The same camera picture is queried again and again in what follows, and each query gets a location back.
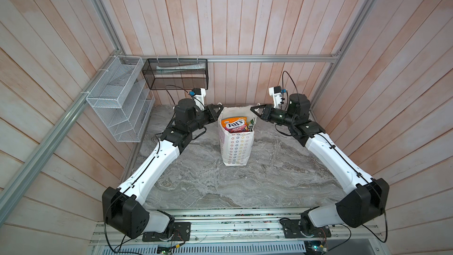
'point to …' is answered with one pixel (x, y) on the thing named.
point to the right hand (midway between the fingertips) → (249, 109)
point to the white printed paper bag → (236, 147)
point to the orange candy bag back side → (236, 124)
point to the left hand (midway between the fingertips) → (224, 110)
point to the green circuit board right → (314, 247)
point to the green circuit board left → (164, 249)
